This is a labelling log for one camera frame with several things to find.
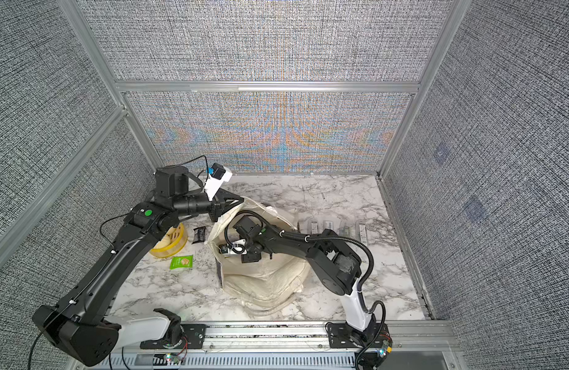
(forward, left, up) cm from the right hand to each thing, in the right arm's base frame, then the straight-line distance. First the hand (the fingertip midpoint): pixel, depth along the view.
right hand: (243, 239), depth 90 cm
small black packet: (+4, +19, -3) cm, 20 cm away
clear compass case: (+4, -48, -4) cm, 49 cm away
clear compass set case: (+7, -29, -4) cm, 30 cm away
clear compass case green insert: (+6, -42, -5) cm, 42 cm away
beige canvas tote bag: (-19, -8, +4) cm, 21 cm away
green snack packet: (-8, +24, -3) cm, 25 cm away
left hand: (-2, -5, +30) cm, 30 cm away
